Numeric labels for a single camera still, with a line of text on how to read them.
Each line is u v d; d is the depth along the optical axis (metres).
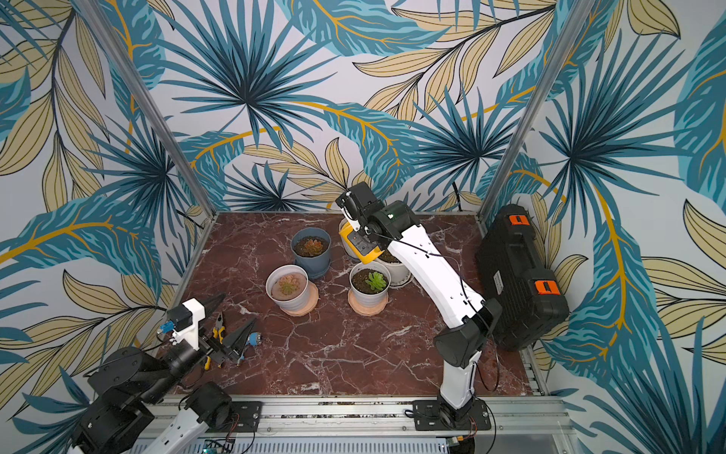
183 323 0.46
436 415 0.74
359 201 0.54
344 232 0.77
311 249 0.95
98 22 0.69
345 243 1.05
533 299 0.67
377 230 0.49
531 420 0.75
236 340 0.51
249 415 0.73
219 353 0.51
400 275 0.94
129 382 0.40
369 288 0.88
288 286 0.86
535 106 0.86
